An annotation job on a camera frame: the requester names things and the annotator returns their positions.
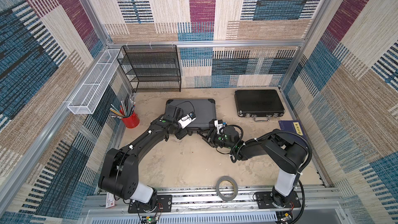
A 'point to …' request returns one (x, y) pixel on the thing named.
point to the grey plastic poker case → (204, 109)
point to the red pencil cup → (132, 121)
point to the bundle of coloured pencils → (126, 109)
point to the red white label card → (110, 200)
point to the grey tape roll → (229, 179)
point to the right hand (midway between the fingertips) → (201, 136)
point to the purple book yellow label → (295, 126)
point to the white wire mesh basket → (85, 100)
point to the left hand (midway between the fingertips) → (183, 126)
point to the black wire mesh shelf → (152, 68)
